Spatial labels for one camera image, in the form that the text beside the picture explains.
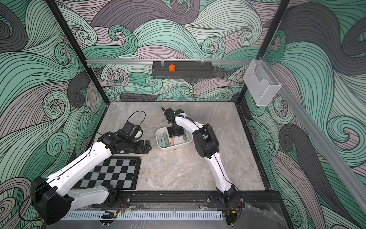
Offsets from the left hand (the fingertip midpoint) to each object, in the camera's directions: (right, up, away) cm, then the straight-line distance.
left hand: (144, 147), depth 77 cm
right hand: (+18, +3, +21) cm, 27 cm away
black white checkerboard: (-14, -15, +2) cm, 20 cm away
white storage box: (+8, 0, +18) cm, 19 cm away
